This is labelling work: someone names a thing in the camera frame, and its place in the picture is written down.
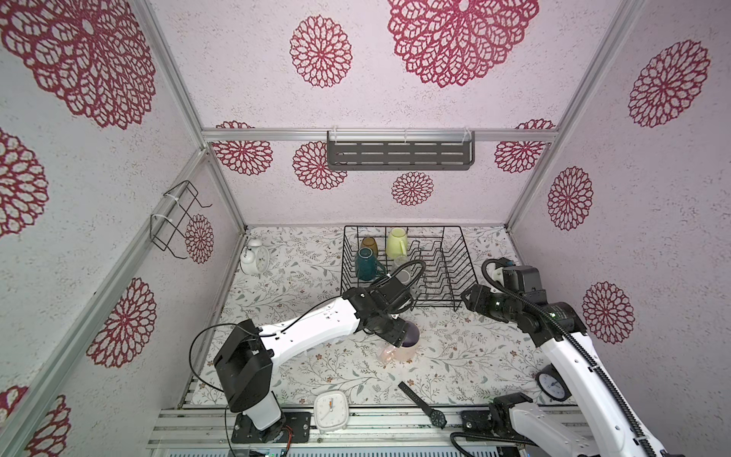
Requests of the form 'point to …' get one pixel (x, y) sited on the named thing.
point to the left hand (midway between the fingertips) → (393, 332)
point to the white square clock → (331, 410)
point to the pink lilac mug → (408, 347)
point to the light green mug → (397, 244)
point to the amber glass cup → (369, 242)
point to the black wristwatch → (435, 416)
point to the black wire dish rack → (448, 268)
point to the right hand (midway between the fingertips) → (467, 294)
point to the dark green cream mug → (366, 267)
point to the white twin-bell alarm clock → (254, 259)
